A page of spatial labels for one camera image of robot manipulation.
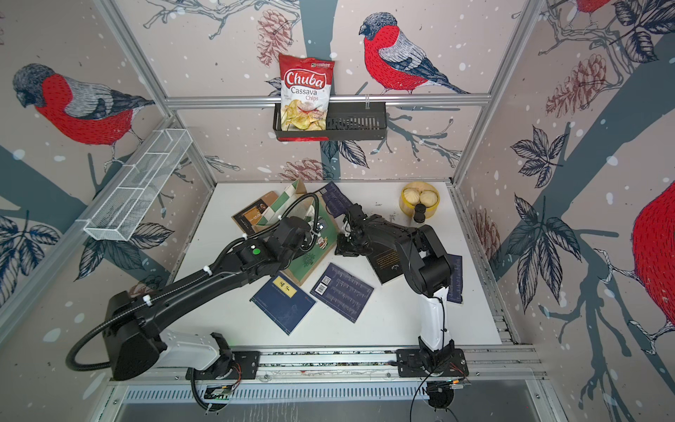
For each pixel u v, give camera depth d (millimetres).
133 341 383
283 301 860
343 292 866
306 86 835
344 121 1065
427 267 529
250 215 1076
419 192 1111
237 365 728
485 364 751
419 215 981
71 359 383
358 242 836
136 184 772
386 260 931
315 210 815
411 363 728
